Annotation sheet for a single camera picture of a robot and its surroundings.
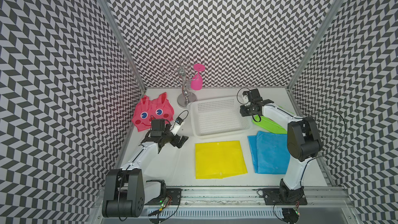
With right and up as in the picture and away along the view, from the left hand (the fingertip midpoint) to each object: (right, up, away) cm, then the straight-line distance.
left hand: (180, 133), depth 88 cm
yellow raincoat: (+21, -14, -4) cm, 26 cm away
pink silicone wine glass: (+9, +32, +12) cm, 35 cm away
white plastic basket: (+22, +8, +13) cm, 27 cm away
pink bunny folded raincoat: (-17, +14, +18) cm, 29 cm away
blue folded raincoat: (+50, -10, -3) cm, 52 cm away
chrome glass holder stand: (0, +20, +23) cm, 30 cm away
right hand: (+39, +12, +9) cm, 41 cm away
